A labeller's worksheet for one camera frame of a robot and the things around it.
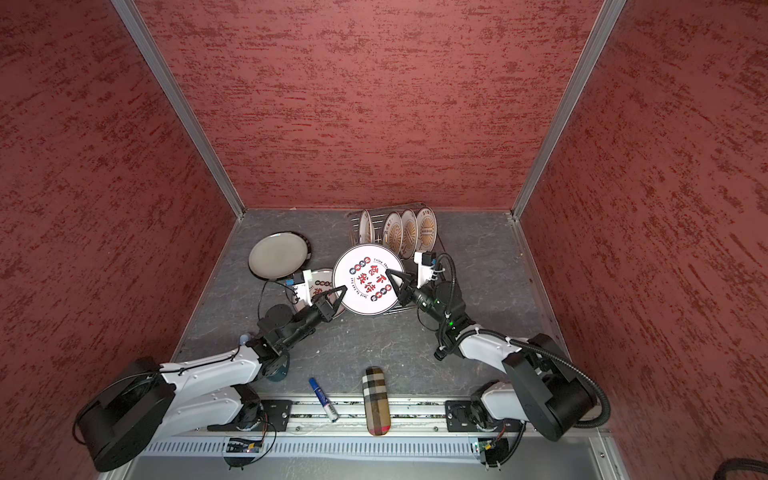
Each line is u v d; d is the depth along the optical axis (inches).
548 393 16.9
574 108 34.5
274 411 29.3
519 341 19.2
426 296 27.9
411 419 29.7
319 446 27.9
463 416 29.3
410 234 39.5
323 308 27.2
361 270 30.5
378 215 43.1
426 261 27.7
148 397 16.4
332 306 28.7
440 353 32.5
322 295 28.1
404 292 27.9
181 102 34.5
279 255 41.9
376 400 29.2
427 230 39.5
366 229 41.7
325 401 29.8
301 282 28.0
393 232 40.6
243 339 32.8
